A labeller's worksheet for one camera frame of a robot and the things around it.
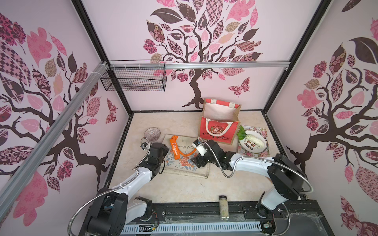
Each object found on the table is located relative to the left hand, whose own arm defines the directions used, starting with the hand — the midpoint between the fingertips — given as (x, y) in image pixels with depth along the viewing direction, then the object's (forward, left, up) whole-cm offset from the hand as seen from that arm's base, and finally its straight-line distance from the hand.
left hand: (166, 148), depth 89 cm
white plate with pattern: (+5, -56, -7) cm, 57 cm away
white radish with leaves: (+14, -52, -4) cm, 54 cm away
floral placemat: (0, -65, -8) cm, 65 cm away
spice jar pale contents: (-32, -32, -5) cm, 45 cm away
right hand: (-4, -18, +1) cm, 19 cm away
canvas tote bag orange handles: (-5, -7, -6) cm, 10 cm away
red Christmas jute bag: (+9, -32, +14) cm, 36 cm away
